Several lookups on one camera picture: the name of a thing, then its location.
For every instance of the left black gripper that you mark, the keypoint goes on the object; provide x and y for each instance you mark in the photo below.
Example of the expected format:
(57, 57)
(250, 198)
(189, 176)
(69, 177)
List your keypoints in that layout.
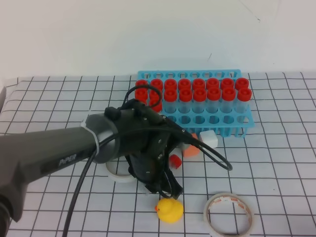
(146, 139)

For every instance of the red capped test tube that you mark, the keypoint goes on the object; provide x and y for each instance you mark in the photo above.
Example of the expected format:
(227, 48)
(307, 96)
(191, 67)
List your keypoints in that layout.
(174, 161)

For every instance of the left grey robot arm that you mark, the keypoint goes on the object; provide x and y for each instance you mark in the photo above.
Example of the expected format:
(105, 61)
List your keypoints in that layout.
(27, 157)

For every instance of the front row tube two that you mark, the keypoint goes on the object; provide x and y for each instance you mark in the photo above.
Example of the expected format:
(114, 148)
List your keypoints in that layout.
(155, 104)

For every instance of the row tube two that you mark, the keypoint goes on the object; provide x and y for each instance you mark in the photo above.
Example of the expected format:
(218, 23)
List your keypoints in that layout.
(155, 104)
(153, 95)
(157, 83)

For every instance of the middle row tube two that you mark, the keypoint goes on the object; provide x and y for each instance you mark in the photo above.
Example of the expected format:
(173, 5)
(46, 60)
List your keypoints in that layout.
(153, 95)

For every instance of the middle row tube three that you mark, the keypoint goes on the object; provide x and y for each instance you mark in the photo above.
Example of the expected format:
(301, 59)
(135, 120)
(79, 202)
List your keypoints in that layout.
(170, 99)

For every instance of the row tube three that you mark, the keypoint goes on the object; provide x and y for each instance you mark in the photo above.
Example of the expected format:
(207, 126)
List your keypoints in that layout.
(170, 84)
(170, 99)

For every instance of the middle row tube four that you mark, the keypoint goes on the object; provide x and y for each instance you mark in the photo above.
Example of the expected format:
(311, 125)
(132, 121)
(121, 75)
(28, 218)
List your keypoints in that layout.
(185, 100)

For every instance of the row tube four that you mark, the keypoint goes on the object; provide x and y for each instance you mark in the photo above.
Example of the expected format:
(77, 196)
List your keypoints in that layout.
(185, 100)
(184, 84)

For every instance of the blue test tube rack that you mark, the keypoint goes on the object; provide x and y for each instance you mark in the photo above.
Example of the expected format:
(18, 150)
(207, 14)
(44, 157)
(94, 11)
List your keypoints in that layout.
(222, 123)

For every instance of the middle row tube one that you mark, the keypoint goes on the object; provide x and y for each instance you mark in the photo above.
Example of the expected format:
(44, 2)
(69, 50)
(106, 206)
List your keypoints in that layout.
(141, 94)

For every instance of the row tube one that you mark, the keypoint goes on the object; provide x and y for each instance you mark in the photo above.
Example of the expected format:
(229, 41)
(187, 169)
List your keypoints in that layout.
(141, 94)
(141, 84)

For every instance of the middle row tube five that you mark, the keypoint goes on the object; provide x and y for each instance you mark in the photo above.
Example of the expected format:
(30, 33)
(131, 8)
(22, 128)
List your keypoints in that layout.
(199, 98)

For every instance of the row tube five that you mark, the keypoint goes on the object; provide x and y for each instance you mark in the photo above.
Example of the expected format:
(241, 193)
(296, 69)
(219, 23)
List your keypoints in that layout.
(199, 98)
(198, 83)

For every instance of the middle row tube six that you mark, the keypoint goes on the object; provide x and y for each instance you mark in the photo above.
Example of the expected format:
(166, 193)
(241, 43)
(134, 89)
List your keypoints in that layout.
(213, 97)

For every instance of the row tube six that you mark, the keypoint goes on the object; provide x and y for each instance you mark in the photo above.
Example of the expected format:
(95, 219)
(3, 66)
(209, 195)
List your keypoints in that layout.
(213, 97)
(212, 83)

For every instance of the back row tube three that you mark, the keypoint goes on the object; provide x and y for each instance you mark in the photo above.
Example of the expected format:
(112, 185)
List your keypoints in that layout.
(170, 84)

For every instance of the back row tube four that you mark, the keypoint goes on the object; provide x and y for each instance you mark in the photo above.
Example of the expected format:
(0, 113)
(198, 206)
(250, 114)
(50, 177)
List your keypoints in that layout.
(184, 84)

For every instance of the back row tube two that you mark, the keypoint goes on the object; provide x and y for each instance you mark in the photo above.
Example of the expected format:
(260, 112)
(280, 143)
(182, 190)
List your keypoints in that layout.
(157, 83)

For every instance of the back row tube five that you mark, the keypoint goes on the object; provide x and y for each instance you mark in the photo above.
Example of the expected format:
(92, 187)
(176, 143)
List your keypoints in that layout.
(198, 83)

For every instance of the back row tube one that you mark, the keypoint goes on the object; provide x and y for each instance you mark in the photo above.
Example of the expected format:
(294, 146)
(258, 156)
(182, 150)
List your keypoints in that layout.
(141, 84)

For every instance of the middle row tube seven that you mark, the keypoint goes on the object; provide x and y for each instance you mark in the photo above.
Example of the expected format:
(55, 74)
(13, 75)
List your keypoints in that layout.
(228, 96)

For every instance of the row tube seven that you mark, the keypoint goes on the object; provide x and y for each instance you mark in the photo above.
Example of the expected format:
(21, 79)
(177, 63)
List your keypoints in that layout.
(228, 96)
(227, 83)

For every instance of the back row tube six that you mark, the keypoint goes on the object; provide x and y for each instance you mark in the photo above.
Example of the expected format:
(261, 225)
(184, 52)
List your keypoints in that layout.
(212, 83)

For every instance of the back row tube seven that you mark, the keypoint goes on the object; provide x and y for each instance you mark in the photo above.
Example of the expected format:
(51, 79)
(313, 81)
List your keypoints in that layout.
(227, 83)

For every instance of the middle row tube eight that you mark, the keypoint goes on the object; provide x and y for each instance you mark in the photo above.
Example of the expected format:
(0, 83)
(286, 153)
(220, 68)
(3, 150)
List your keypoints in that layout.
(243, 98)

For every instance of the row tube eight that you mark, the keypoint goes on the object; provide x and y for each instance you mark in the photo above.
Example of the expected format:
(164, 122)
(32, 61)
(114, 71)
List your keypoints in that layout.
(243, 98)
(241, 83)

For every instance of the back row tube eight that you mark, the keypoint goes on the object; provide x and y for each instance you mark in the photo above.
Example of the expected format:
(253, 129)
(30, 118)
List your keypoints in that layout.
(241, 83)

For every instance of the yellow rubber duck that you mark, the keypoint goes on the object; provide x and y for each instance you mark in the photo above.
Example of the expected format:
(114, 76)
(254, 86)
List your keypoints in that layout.
(169, 210)

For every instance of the orange foam cube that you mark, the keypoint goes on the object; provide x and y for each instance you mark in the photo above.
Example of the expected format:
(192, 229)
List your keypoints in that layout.
(189, 150)

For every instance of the left white tape roll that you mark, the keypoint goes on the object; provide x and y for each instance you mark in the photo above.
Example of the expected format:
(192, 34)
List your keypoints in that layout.
(118, 171)

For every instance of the white tape roll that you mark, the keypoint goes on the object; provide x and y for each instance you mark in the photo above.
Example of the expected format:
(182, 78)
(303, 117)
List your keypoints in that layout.
(118, 171)
(233, 199)

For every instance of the white foam cube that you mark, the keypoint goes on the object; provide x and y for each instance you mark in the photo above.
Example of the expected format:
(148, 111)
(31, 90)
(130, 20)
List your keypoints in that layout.
(209, 137)

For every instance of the right white tape roll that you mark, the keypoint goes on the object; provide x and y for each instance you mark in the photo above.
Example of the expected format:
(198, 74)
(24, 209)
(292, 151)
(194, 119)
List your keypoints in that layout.
(233, 199)

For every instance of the checkered white table cloth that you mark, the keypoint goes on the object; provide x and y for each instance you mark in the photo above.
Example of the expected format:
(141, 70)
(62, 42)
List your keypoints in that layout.
(274, 165)

